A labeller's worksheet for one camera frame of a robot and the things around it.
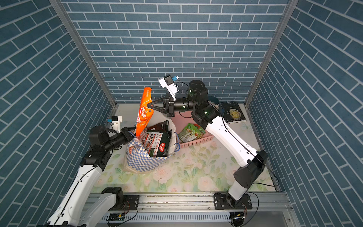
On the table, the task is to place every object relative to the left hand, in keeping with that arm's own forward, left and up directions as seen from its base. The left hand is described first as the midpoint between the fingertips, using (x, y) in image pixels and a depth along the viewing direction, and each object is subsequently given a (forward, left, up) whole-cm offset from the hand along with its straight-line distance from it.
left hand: (144, 129), depth 71 cm
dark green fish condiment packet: (-3, -5, -10) cm, 12 cm away
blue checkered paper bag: (-14, +2, -6) cm, 15 cm away
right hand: (-4, -8, +20) cm, 22 cm away
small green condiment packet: (+14, -25, -23) cm, 37 cm away
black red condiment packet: (+8, -8, -8) cm, 14 cm away
